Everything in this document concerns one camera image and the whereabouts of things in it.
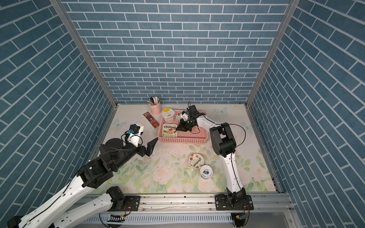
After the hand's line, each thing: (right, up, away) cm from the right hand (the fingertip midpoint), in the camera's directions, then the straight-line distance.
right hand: (177, 129), depth 99 cm
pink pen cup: (-18, +14, +12) cm, 26 cm away
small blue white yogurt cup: (+18, -22, -21) cm, 35 cm away
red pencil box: (-17, +3, +6) cm, 19 cm away
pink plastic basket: (+14, -4, -2) cm, 14 cm away
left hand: (-8, 0, -34) cm, 35 cm away
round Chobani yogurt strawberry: (+13, -18, -15) cm, 27 cm away
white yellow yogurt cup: (-7, +11, +2) cm, 13 cm away
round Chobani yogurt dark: (0, +8, +6) cm, 10 cm away
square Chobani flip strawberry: (-6, -1, 0) cm, 6 cm away
